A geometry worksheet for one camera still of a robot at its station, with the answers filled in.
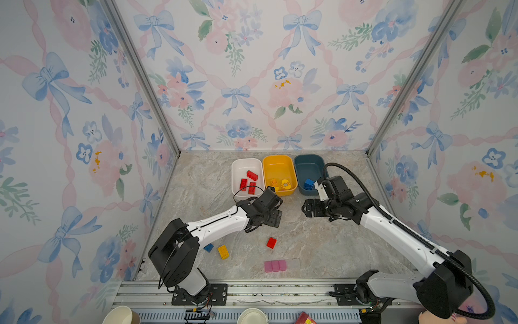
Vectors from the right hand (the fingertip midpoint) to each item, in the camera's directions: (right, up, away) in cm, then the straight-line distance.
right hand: (310, 206), depth 81 cm
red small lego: (-16, -16, +5) cm, 23 cm away
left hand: (-15, -3, +4) cm, 16 cm away
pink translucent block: (-14, -24, -1) cm, 28 cm away
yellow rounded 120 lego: (-8, +8, +20) cm, 23 cm away
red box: (-6, -34, -15) cm, 38 cm away
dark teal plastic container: (+7, +16, +30) cm, 34 cm away
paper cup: (-64, -31, -17) cm, 73 cm away
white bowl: (-23, -38, -9) cm, 45 cm away
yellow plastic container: (-10, +14, +29) cm, 34 cm away
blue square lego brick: (+4, +9, +22) cm, 24 cm away
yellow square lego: (-12, +6, +20) cm, 24 cm away
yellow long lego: (-36, -19, +2) cm, 41 cm away
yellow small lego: (-13, +8, +21) cm, 26 cm away
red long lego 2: (-25, +12, +25) cm, 37 cm away
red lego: (-25, +6, +20) cm, 32 cm away
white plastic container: (-27, +11, +25) cm, 39 cm away
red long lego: (-29, +8, +22) cm, 37 cm away
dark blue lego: (-42, -17, +2) cm, 45 cm away
